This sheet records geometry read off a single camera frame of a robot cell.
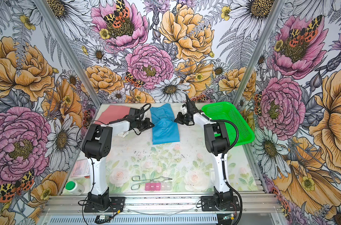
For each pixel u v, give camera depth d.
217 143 0.60
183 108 1.00
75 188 0.72
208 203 0.74
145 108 0.96
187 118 0.92
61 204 0.76
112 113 1.12
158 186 0.79
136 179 0.83
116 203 0.73
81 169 0.83
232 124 0.56
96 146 0.57
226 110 1.08
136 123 0.87
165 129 1.01
